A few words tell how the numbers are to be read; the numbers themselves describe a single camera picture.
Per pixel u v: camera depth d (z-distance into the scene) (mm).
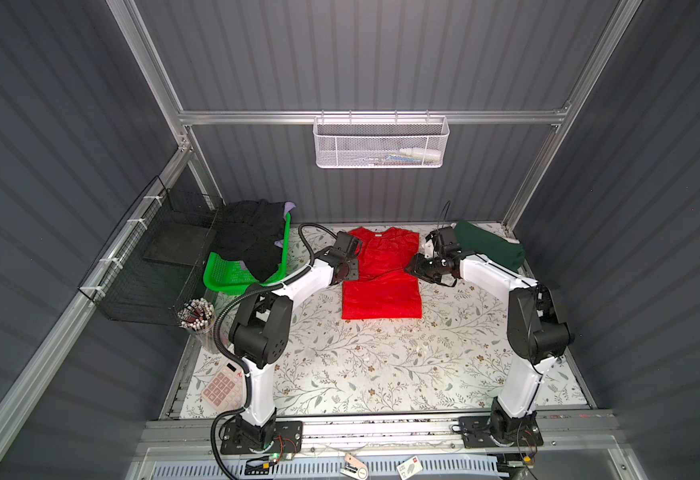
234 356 510
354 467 680
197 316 755
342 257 758
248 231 1063
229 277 1043
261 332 518
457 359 867
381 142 1236
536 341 503
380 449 728
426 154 866
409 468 686
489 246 1081
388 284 992
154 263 735
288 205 1121
